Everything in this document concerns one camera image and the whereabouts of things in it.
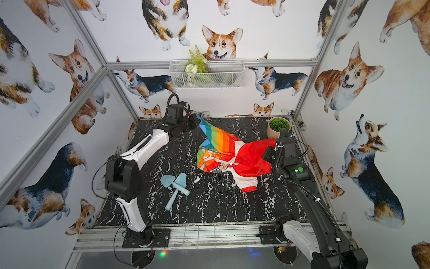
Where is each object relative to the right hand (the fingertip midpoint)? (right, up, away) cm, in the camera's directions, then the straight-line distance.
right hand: (265, 147), depth 76 cm
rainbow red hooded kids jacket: (-9, -10, +14) cm, 20 cm away
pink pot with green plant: (+12, +11, +27) cm, 32 cm away
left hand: (-30, +15, +13) cm, 36 cm away
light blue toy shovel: (-49, -19, +14) cm, 54 cm away
